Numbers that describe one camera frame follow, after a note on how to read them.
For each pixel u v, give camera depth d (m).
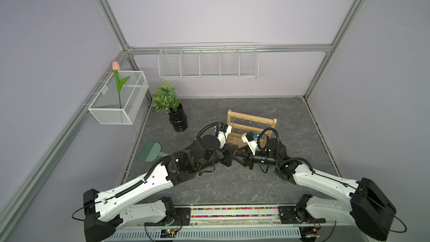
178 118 0.96
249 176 0.85
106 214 0.39
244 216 0.75
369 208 0.41
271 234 0.64
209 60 0.99
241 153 0.72
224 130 0.56
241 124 0.84
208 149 0.46
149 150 0.94
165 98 0.84
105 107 0.66
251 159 0.66
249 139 0.67
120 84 0.80
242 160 0.68
